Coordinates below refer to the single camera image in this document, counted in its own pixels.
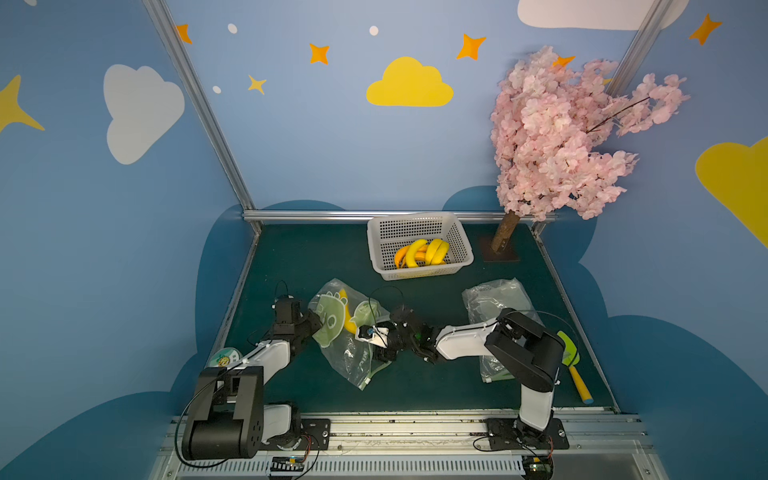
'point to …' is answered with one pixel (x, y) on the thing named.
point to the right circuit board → (538, 467)
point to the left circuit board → (287, 463)
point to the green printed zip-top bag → (343, 308)
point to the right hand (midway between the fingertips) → (368, 336)
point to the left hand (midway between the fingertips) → (318, 313)
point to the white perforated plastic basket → (386, 234)
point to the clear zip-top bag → (484, 302)
